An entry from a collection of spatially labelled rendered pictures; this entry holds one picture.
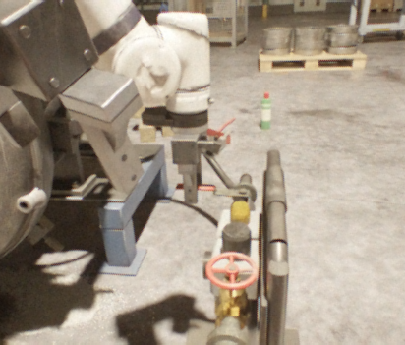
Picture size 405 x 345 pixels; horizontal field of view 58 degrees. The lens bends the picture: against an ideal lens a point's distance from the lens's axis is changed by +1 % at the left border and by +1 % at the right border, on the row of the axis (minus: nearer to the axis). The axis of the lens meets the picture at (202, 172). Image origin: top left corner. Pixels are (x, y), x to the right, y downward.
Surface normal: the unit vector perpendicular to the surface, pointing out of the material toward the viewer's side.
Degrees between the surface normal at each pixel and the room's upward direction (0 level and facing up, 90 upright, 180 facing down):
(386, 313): 0
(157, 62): 88
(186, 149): 90
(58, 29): 97
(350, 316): 0
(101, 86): 25
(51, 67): 97
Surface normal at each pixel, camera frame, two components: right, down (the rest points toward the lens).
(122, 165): 0.85, 0.30
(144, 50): 0.43, 0.35
